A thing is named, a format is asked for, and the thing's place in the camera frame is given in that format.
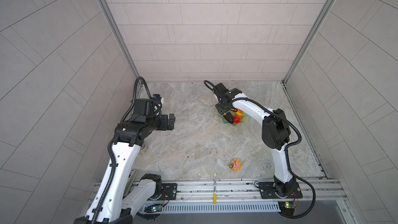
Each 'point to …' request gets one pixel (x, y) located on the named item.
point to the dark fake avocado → (229, 117)
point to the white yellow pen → (215, 194)
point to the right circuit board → (287, 208)
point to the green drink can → (142, 146)
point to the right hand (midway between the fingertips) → (221, 108)
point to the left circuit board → (154, 208)
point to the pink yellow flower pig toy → (236, 165)
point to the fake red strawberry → (237, 119)
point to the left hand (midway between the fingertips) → (170, 116)
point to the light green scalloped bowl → (244, 118)
